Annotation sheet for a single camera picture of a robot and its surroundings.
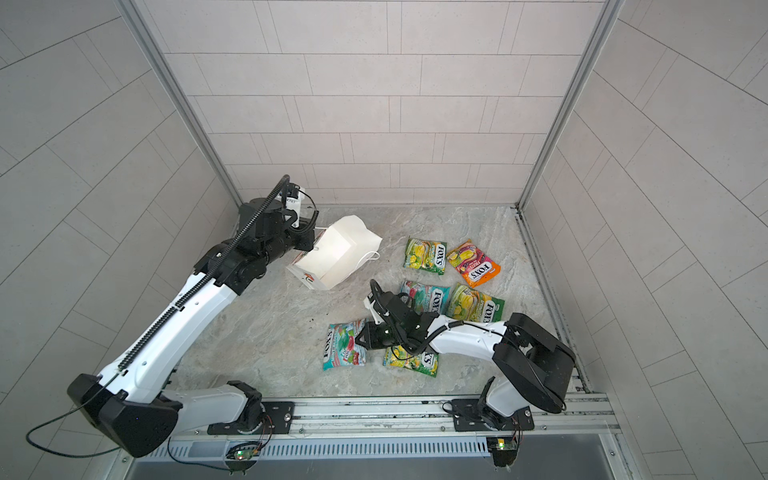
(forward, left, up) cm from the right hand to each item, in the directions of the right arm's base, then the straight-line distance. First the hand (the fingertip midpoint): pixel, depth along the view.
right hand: (356, 346), depth 77 cm
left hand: (+21, +6, +27) cm, 35 cm away
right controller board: (-23, -34, -7) cm, 42 cm away
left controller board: (-21, +24, -1) cm, 31 cm away
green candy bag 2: (-4, -18, -4) cm, 19 cm away
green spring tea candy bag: (+30, -23, -2) cm, 38 cm away
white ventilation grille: (-19, +33, -6) cm, 39 cm away
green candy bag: (+11, -33, -4) cm, 35 cm away
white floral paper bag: (+32, +7, 0) cm, 32 cm away
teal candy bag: (0, +4, 0) cm, 4 cm away
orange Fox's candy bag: (+25, -37, -3) cm, 45 cm away
